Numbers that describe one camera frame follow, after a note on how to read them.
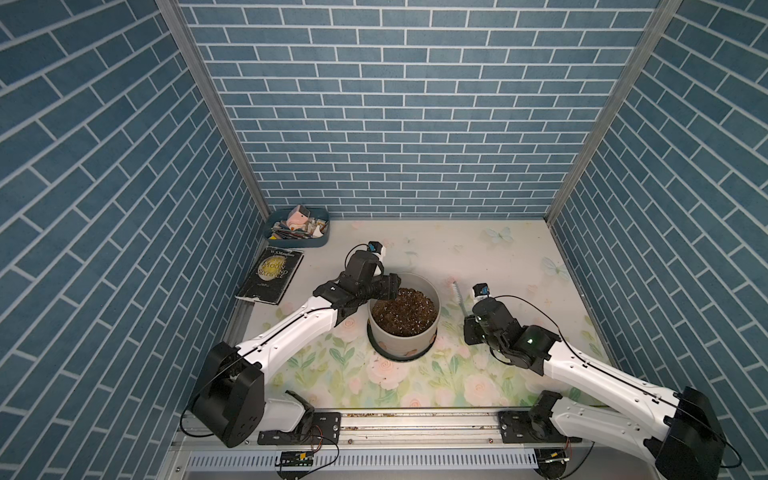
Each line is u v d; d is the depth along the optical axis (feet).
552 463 2.31
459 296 2.78
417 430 2.45
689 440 1.27
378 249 2.43
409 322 2.70
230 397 1.33
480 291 2.37
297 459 2.37
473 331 2.37
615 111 2.88
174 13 2.28
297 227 3.66
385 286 2.42
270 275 3.34
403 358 2.69
